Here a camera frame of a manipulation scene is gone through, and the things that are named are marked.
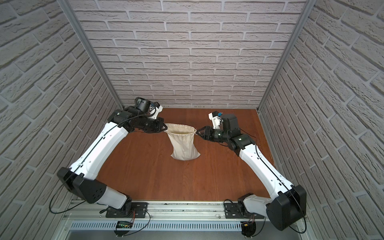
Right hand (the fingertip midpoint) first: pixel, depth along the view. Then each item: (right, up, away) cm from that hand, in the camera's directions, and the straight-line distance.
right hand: (194, 134), depth 72 cm
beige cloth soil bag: (-7, -2, +1) cm, 7 cm away
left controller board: (-36, -45, 0) cm, 58 cm away
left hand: (-15, +6, +2) cm, 16 cm away
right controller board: (+26, -45, -2) cm, 52 cm away
